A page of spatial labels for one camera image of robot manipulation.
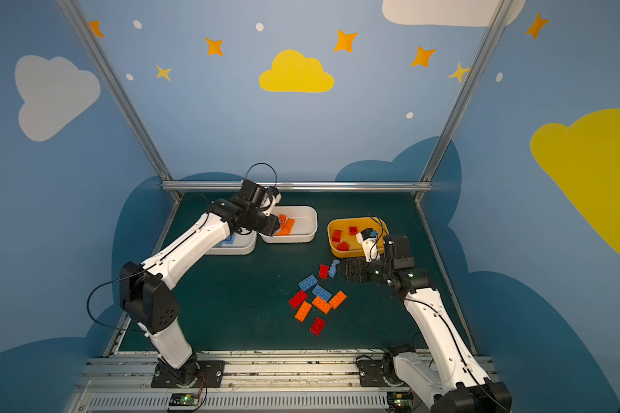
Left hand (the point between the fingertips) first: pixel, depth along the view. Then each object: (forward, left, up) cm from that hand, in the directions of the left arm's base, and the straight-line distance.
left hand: (274, 220), depth 86 cm
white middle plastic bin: (+11, -9, -20) cm, 24 cm away
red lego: (+2, -25, -19) cm, 31 cm away
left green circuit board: (-49, +22, -21) cm, 58 cm away
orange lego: (-20, -23, -20) cm, 36 cm away
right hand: (-14, -26, -3) cm, 30 cm away
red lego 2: (-9, -18, -19) cm, 28 cm away
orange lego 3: (-24, -11, -20) cm, 33 cm away
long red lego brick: (-20, -9, -19) cm, 29 cm away
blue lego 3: (-17, -16, -20) cm, 31 cm away
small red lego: (+11, -30, -19) cm, 38 cm away
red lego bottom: (-29, -15, -19) cm, 38 cm away
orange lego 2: (-21, -17, -21) cm, 34 cm away
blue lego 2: (-13, -12, -20) cm, 27 cm away
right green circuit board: (-48, -39, -21) cm, 66 cm away
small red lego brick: (+7, -23, -18) cm, 30 cm away
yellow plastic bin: (+8, -25, -20) cm, 33 cm away
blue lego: (-8, -21, -18) cm, 29 cm away
